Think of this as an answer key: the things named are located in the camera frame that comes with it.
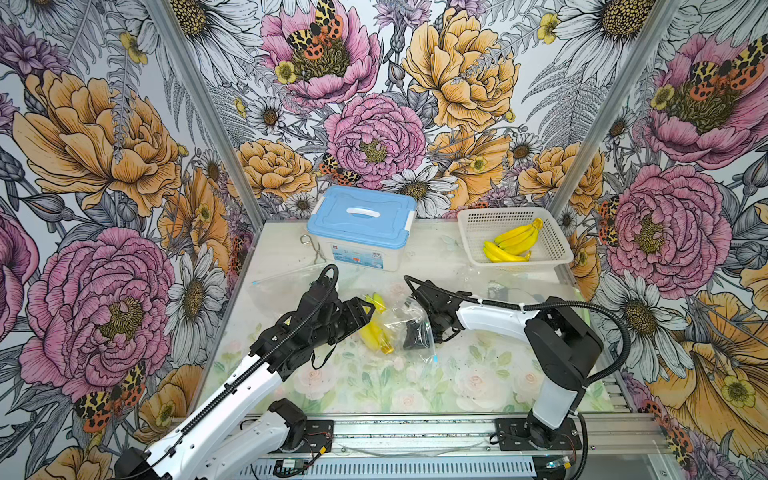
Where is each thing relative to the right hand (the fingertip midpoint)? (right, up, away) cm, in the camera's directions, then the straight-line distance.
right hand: (408, 353), depth 85 cm
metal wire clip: (-32, +28, +27) cm, 51 cm away
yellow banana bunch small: (-10, +5, +3) cm, 12 cm away
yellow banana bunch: (+40, +31, +26) cm, 57 cm away
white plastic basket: (+29, +38, +31) cm, 57 cm away
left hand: (-11, +11, -10) cm, 19 cm away
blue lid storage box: (-14, +36, +12) cm, 40 cm away
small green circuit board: (-29, -23, -12) cm, 39 cm away
